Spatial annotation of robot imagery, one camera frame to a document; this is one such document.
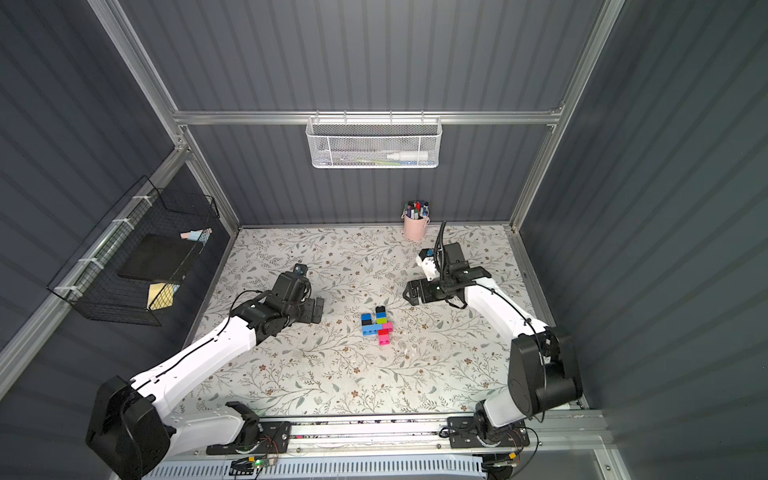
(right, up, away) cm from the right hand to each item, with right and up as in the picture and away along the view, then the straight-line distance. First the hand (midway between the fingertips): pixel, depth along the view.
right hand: (417, 293), depth 87 cm
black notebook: (-65, +10, -13) cm, 68 cm away
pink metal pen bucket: (+2, +21, +27) cm, 34 cm away
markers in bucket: (+1, +28, +22) cm, 35 cm away
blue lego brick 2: (-16, -9, +7) cm, 19 cm away
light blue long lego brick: (-13, -12, +5) cm, 18 cm away
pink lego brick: (-9, -14, +2) cm, 17 cm away
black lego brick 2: (-16, -10, +5) cm, 19 cm away
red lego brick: (-10, -12, +3) cm, 16 cm away
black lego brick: (-11, -6, +9) cm, 16 cm away
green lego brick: (-11, -9, +5) cm, 15 cm away
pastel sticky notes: (-63, +17, -5) cm, 65 cm away
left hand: (-31, -2, -4) cm, 31 cm away
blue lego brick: (-11, -8, +8) cm, 16 cm away
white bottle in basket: (-2, +43, +7) cm, 44 cm away
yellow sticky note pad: (-56, +3, -26) cm, 61 cm away
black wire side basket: (-71, +6, -25) cm, 76 cm away
